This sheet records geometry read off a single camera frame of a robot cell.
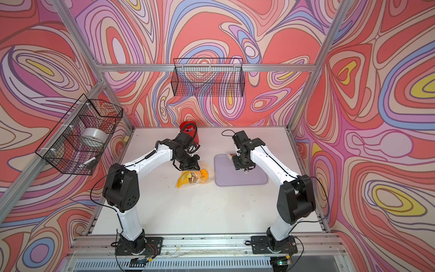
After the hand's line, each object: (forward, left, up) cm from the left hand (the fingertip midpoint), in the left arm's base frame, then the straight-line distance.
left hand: (202, 169), depth 88 cm
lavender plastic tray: (+2, -13, -9) cm, 16 cm away
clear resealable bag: (-3, +5, -4) cm, 7 cm away
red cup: (+27, +9, +4) cm, 28 cm away
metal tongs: (+8, -15, 0) cm, 17 cm away
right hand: (-1, -21, +2) cm, 21 cm away
